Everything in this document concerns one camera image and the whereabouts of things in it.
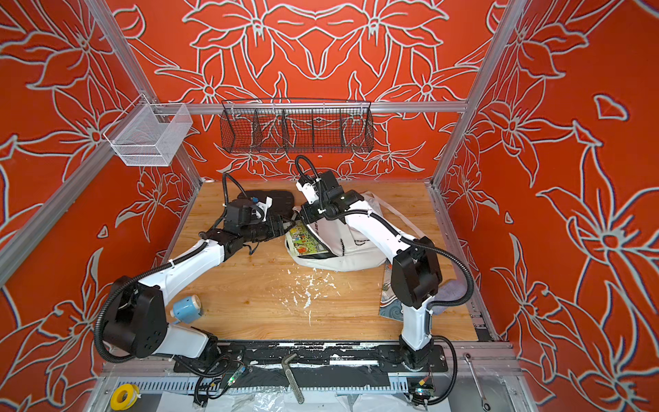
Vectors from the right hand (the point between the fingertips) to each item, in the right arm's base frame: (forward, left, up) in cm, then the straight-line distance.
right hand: (302, 206), depth 84 cm
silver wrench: (-50, -52, -21) cm, 75 cm away
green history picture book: (-5, 0, -15) cm, 16 cm away
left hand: (-5, +4, -3) cm, 7 cm away
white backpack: (-7, -15, -16) cm, 23 cm away
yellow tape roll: (-51, +44, -20) cm, 70 cm away
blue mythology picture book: (-25, -30, -21) cm, 44 cm away
